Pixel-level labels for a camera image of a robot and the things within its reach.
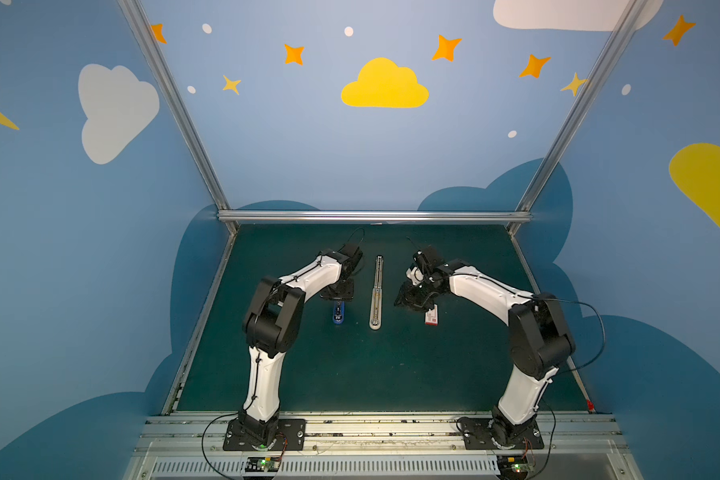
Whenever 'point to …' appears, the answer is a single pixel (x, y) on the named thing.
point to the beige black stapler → (375, 318)
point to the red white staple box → (431, 316)
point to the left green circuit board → (262, 464)
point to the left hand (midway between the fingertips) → (343, 296)
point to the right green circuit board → (512, 466)
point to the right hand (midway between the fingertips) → (402, 302)
